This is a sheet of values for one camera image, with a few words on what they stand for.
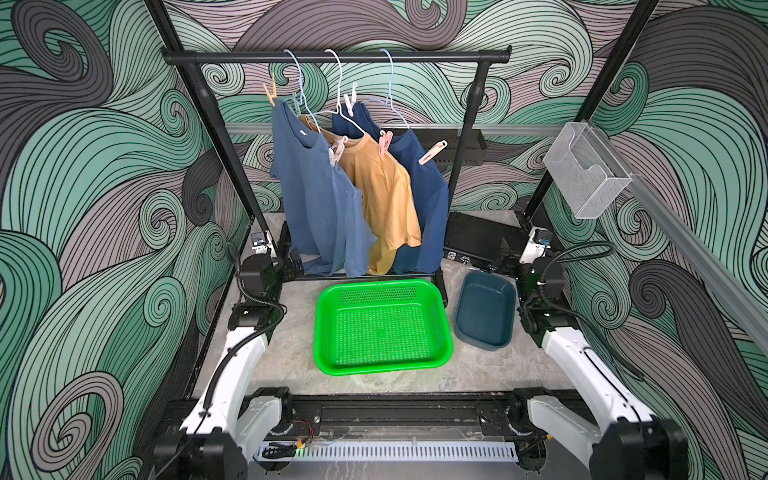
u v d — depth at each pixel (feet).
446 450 2.29
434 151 1.89
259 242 2.13
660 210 2.16
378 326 2.94
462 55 1.78
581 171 2.59
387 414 2.45
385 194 2.22
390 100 2.93
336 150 1.94
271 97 2.39
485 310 3.47
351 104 2.34
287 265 2.29
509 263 2.31
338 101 1.97
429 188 2.06
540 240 2.11
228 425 1.32
